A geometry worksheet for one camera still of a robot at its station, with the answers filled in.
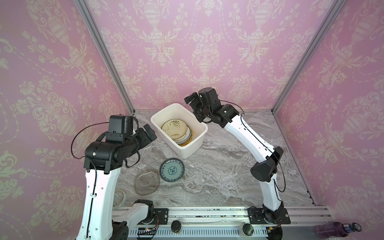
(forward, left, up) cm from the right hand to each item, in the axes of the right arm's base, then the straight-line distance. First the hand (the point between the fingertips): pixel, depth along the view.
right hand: (187, 103), depth 75 cm
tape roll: (-34, +39, -36) cm, 63 cm away
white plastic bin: (+13, +8, -18) cm, 24 cm away
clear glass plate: (-26, +26, -36) cm, 51 cm away
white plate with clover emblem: (-1, +3, -30) cm, 30 cm away
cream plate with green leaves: (+9, +11, -31) cm, 34 cm away
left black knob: (-49, +7, -26) cm, 55 cm away
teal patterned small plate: (-19, +12, -35) cm, 42 cm away
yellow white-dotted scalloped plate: (+5, -1, -31) cm, 32 cm away
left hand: (-20, +16, 0) cm, 26 cm away
